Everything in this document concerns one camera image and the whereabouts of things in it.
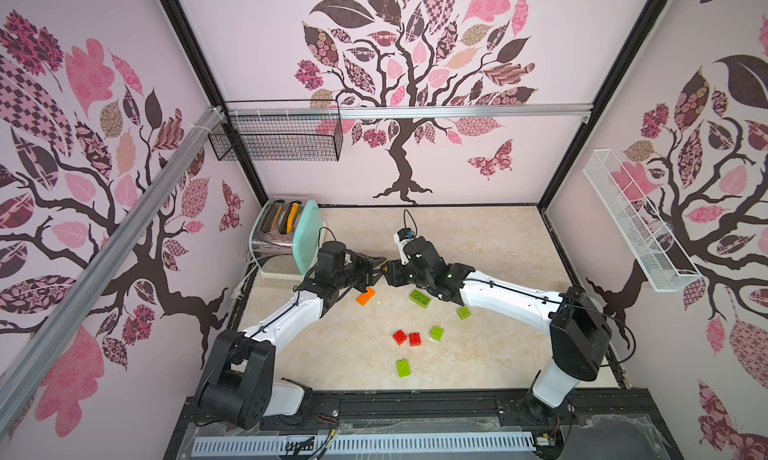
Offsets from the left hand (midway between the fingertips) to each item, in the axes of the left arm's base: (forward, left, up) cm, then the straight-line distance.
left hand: (387, 265), depth 82 cm
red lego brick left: (-15, -3, -16) cm, 22 cm away
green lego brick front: (-23, -5, -18) cm, 29 cm away
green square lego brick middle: (-13, -15, -17) cm, 26 cm away
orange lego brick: (-1, +8, -18) cm, 19 cm away
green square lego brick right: (-7, -23, -16) cm, 29 cm away
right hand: (-1, 0, -1) cm, 2 cm away
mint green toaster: (+16, +32, 0) cm, 35 cm away
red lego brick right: (-16, -8, -15) cm, 23 cm away
